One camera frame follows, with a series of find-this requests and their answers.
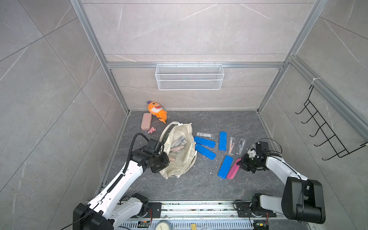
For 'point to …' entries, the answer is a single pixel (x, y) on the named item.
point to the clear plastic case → (179, 143)
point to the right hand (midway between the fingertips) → (239, 163)
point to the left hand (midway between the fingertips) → (171, 161)
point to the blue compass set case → (223, 141)
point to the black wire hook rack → (338, 147)
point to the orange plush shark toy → (155, 109)
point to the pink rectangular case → (146, 121)
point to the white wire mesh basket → (188, 77)
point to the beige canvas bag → (181, 163)
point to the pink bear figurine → (152, 129)
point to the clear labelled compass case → (205, 135)
